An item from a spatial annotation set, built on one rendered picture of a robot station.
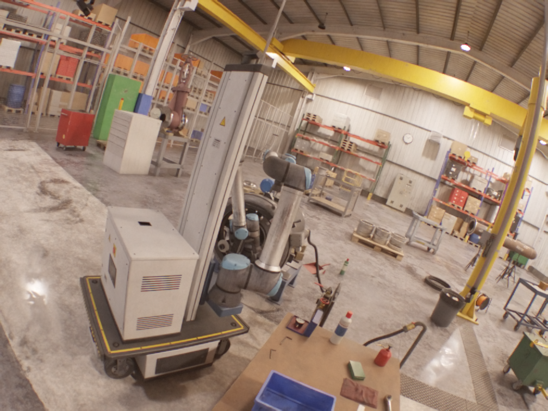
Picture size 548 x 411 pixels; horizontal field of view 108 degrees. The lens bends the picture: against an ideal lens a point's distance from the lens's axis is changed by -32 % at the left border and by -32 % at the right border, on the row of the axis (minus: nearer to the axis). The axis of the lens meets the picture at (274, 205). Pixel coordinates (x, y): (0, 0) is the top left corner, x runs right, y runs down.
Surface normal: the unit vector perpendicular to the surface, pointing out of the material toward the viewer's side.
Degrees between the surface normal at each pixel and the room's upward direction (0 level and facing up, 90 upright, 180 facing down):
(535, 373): 89
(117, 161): 90
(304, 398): 90
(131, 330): 90
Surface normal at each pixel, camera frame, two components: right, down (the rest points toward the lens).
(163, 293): 0.63, 0.37
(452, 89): -0.44, 0.06
